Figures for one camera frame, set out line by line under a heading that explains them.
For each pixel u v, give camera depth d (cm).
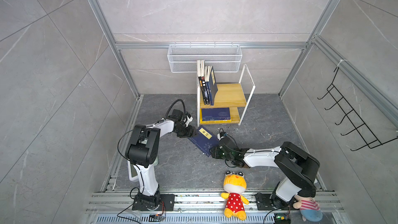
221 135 83
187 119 89
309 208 67
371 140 59
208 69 80
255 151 61
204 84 76
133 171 55
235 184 72
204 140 96
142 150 51
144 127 56
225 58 101
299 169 45
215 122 98
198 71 74
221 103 88
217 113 98
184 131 86
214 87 92
